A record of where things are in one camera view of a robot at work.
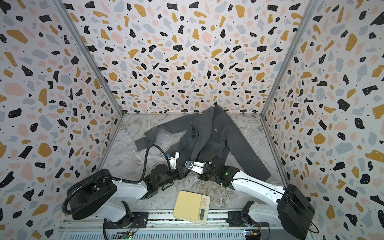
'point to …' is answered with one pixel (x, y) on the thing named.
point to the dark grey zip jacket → (197, 136)
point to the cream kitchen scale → (192, 206)
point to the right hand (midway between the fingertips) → (193, 162)
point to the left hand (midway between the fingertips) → (194, 167)
